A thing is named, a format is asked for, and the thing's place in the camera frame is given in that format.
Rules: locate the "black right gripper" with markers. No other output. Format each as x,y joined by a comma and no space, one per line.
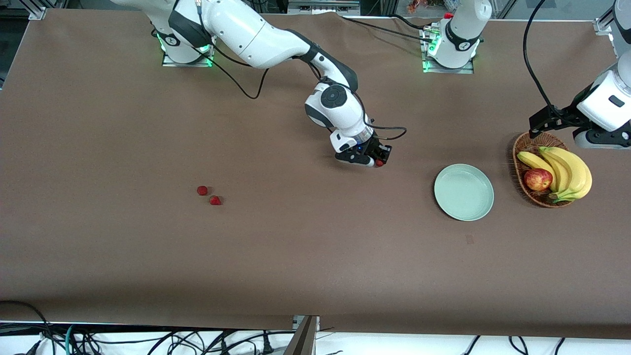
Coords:
376,147

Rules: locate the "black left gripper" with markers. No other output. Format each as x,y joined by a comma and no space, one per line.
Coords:
571,117

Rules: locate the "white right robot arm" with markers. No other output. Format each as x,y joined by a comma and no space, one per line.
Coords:
246,34

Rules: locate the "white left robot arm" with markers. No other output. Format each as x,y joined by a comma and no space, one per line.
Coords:
468,19

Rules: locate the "light green round plate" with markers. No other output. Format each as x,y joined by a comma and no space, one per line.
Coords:
463,192

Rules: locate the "brown wicker basket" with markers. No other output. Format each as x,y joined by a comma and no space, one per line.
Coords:
528,145

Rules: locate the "small yellow banana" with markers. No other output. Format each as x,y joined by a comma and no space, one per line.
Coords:
532,160

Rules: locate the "red apple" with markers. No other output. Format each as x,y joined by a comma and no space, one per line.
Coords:
537,180

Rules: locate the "large yellow banana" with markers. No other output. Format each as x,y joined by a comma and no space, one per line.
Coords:
581,175

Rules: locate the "brown table cover cloth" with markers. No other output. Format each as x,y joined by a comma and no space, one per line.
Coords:
315,246

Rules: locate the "orange background object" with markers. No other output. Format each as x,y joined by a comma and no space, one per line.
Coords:
416,6

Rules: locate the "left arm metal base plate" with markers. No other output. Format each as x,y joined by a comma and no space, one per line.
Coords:
463,70

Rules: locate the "aluminium corner post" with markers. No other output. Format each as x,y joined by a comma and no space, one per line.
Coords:
38,14
602,25

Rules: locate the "silver aluminium frame profile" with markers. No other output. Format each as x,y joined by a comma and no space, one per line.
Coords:
323,7

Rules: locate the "metal table frame beam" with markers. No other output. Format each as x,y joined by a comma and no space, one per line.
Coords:
303,340

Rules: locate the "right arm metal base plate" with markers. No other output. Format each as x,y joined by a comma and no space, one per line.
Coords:
170,62

